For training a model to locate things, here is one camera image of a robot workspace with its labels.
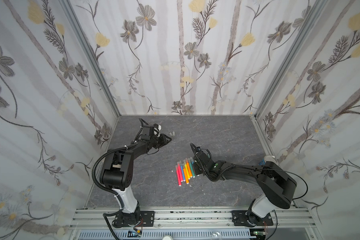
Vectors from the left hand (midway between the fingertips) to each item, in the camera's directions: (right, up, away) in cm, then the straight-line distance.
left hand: (168, 135), depth 94 cm
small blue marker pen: (+10, -24, -6) cm, 27 cm away
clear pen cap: (+2, +1, +14) cm, 14 cm away
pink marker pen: (+7, -27, -8) cm, 29 cm away
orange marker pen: (+13, -20, -3) cm, 24 cm away
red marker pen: (+7, -22, -5) cm, 24 cm away
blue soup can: (+56, -16, -9) cm, 58 cm away
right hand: (+15, -15, -6) cm, 22 cm away
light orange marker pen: (+11, -24, -6) cm, 27 cm away
